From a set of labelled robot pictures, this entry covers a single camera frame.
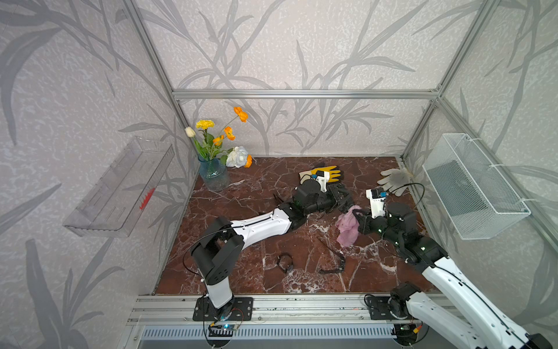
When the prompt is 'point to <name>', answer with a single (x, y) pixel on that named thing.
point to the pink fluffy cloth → (349, 226)
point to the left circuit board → (221, 330)
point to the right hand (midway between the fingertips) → (354, 209)
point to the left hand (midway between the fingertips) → (355, 197)
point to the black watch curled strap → (285, 261)
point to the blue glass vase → (214, 174)
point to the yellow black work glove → (331, 174)
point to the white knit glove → (397, 180)
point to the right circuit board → (405, 334)
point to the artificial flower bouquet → (208, 147)
